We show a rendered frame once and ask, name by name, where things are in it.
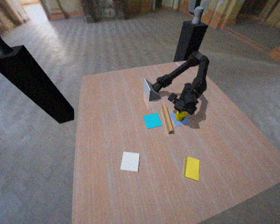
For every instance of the yellow flat block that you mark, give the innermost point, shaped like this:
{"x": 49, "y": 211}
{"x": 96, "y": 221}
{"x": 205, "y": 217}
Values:
{"x": 191, "y": 168}

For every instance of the yellow cup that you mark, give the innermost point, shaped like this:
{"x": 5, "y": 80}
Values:
{"x": 180, "y": 116}

